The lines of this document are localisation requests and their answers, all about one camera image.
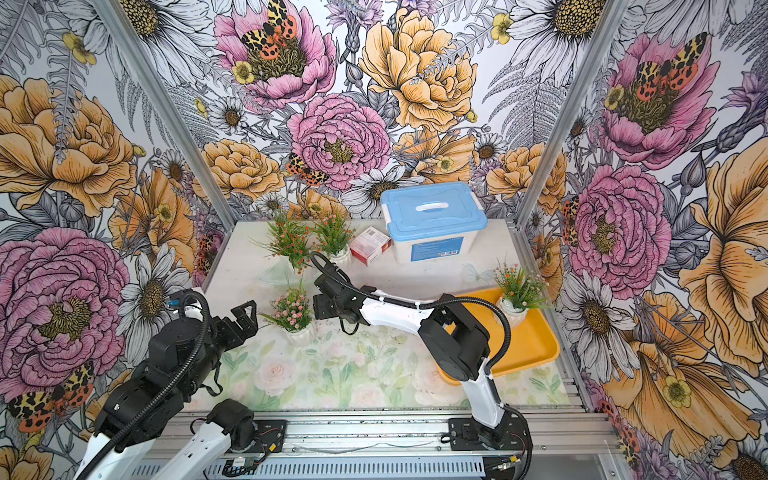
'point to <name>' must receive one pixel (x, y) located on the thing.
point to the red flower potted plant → (289, 249)
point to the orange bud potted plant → (521, 291)
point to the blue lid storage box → (433, 223)
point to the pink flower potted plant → (291, 311)
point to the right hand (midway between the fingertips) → (324, 311)
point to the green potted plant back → (332, 237)
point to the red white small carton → (370, 245)
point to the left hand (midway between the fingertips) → (239, 321)
